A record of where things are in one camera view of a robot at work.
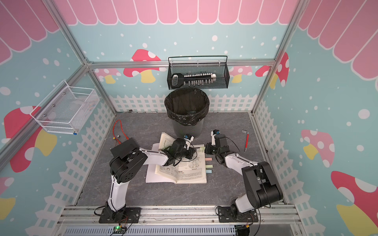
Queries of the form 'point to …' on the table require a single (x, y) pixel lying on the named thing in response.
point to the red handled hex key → (247, 139)
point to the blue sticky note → (208, 171)
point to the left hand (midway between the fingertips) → (195, 152)
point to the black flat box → (124, 148)
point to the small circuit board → (119, 229)
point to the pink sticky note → (208, 159)
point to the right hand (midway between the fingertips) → (206, 144)
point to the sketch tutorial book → (193, 170)
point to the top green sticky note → (202, 148)
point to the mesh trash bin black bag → (187, 107)
